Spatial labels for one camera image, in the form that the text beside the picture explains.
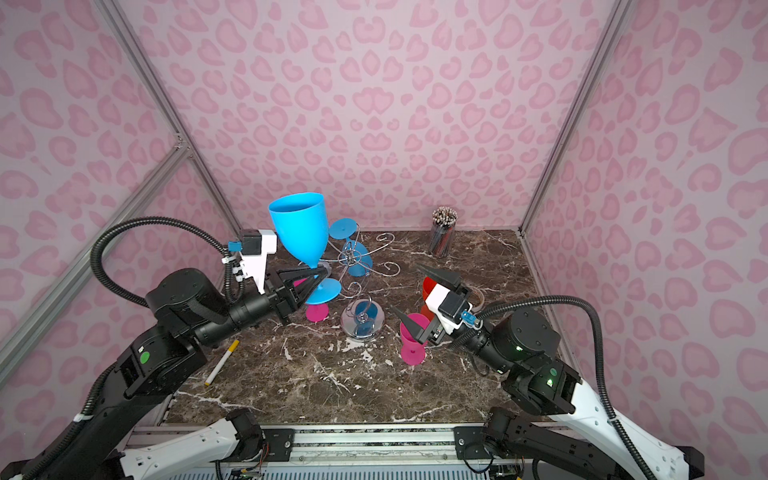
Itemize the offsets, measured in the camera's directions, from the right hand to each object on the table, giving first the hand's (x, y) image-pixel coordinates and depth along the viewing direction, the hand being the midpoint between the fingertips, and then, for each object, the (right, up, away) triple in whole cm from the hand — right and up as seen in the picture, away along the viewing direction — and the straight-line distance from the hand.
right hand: (404, 282), depth 48 cm
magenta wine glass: (+4, -24, +40) cm, 47 cm away
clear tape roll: (+26, -11, +54) cm, 60 cm away
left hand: (-13, +2, +1) cm, 14 cm away
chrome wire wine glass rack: (-12, -15, +45) cm, 48 cm away
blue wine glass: (-11, +4, +24) cm, 26 cm away
